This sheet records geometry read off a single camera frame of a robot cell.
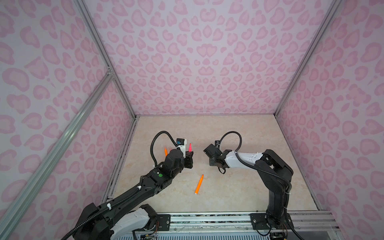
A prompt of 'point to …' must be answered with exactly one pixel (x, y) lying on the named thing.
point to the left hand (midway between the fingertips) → (193, 150)
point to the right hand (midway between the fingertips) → (215, 158)
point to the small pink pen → (170, 149)
